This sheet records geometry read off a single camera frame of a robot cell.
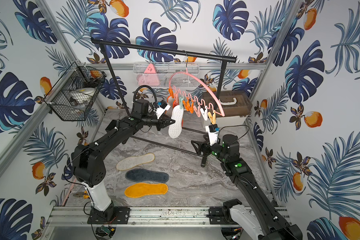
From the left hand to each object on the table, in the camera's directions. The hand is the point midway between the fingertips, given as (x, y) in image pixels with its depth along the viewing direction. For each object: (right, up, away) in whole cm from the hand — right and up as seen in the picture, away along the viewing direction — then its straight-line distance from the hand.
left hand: (173, 118), depth 80 cm
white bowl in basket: (-48, +12, 0) cm, 50 cm away
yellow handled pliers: (-48, -41, 0) cm, 63 cm away
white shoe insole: (+1, -5, +5) cm, 7 cm away
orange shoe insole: (-19, -40, +3) cm, 44 cm away
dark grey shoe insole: (-18, -33, +8) cm, 38 cm away
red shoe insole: (+5, -2, +3) cm, 6 cm away
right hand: (+13, -10, -5) cm, 17 cm away
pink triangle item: (-14, +25, +9) cm, 30 cm away
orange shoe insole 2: (-27, -27, +12) cm, 40 cm away
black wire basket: (-59, +26, +10) cm, 65 cm away
